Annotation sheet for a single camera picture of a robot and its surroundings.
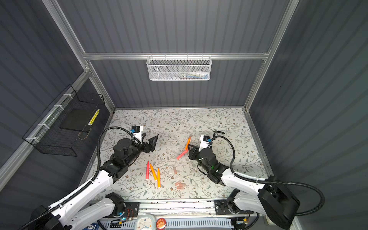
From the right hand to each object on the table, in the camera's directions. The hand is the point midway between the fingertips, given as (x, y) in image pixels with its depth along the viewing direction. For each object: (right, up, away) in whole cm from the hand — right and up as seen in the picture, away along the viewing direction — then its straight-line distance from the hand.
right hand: (189, 147), depth 81 cm
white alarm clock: (-21, -34, -12) cm, 42 cm away
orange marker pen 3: (-18, -19, +3) cm, 26 cm away
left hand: (-21, +7, -4) cm, 22 cm away
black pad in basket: (-60, +16, -5) cm, 62 cm away
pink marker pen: (-5, -8, +15) cm, 18 cm away
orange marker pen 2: (-22, -16, +6) cm, 28 cm away
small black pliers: (+22, +7, +25) cm, 34 cm away
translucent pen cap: (-9, -16, +6) cm, 19 cm away
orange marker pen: (-1, 0, +19) cm, 19 cm away
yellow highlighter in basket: (-53, +17, -3) cm, 56 cm away
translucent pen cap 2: (-5, -22, 0) cm, 23 cm away
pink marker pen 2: (-25, -15, +6) cm, 30 cm away
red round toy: (-14, -36, -11) cm, 40 cm away
